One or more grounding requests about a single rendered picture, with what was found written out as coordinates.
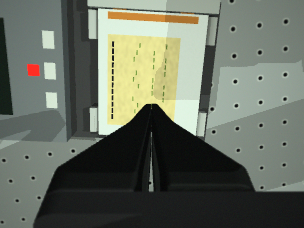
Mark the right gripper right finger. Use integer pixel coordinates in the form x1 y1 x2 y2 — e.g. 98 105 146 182
151 103 255 192

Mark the white gel cassette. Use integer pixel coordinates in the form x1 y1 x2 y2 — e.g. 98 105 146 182
98 8 209 136

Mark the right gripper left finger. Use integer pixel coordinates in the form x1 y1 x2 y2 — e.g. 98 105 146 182
45 104 151 195

